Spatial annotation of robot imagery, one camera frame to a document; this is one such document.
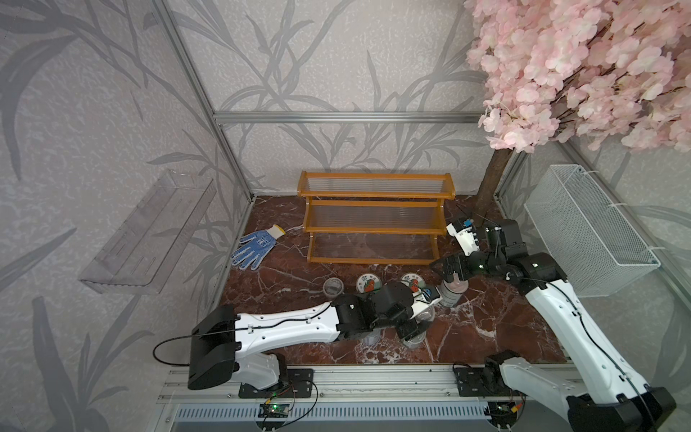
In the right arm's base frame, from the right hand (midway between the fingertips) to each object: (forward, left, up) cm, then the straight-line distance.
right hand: (443, 258), depth 74 cm
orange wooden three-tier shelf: (+35, +15, -24) cm, 45 cm away
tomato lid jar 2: (0, +6, -14) cm, 15 cm away
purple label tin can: (-16, +19, -18) cm, 31 cm away
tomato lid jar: (0, +21, -14) cm, 25 cm away
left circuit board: (-32, +46, -23) cm, 61 cm away
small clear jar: (-17, +7, -17) cm, 25 cm away
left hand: (-13, +6, -5) cm, 15 cm away
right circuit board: (-33, -16, -28) cm, 46 cm away
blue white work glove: (+21, +63, -22) cm, 70 cm away
